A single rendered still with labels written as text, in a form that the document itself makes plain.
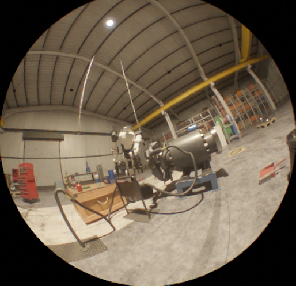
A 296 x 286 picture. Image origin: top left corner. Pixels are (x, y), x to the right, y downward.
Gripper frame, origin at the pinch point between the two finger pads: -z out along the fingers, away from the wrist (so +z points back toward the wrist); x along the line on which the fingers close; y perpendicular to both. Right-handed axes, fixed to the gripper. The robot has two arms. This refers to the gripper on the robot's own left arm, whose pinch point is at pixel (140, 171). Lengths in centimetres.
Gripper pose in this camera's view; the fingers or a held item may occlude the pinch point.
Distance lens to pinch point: 111.7
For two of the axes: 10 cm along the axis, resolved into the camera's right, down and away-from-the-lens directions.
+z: -2.9, -9.2, 2.5
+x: 7.9, -3.8, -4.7
